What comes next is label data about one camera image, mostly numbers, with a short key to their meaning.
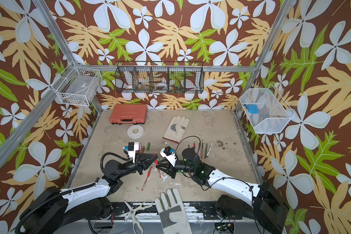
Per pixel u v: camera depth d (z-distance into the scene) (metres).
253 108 0.86
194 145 1.01
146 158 0.66
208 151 0.96
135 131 1.07
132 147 0.63
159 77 0.97
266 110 0.84
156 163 0.69
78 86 0.86
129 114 1.16
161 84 0.99
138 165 0.62
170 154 0.62
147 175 0.88
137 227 0.70
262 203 0.41
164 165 0.68
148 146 0.99
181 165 0.64
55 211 0.41
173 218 0.72
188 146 0.99
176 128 1.08
